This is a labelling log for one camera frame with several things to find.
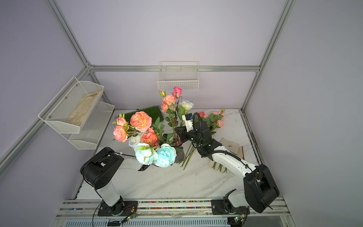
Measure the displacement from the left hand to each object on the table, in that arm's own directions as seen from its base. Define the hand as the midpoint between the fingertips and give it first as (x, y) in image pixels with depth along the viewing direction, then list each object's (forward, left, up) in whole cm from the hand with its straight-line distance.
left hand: (180, 145), depth 85 cm
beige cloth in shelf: (+8, +56, +18) cm, 60 cm away
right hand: (+4, +1, +10) cm, 11 cm away
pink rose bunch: (+27, -27, -7) cm, 39 cm away
